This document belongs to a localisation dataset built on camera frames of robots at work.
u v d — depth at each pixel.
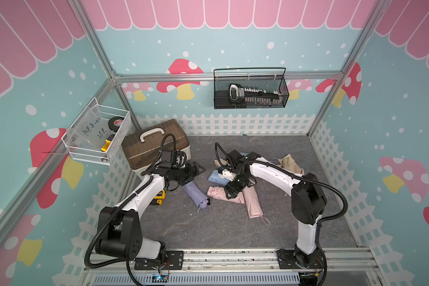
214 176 0.95
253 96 0.89
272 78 0.90
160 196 0.92
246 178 0.74
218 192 0.89
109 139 0.64
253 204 0.87
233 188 0.76
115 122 0.80
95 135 0.68
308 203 0.49
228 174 0.80
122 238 0.43
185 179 0.76
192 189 0.91
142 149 0.85
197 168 0.78
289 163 1.00
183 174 0.74
